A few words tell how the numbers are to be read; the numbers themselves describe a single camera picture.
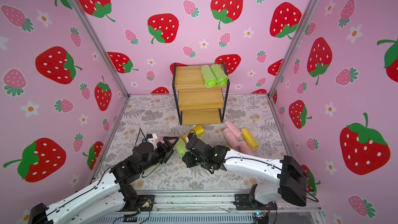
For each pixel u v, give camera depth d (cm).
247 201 74
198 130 98
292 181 40
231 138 93
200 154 56
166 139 67
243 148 90
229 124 101
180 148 74
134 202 66
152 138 71
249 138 93
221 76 78
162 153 66
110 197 59
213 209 73
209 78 78
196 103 91
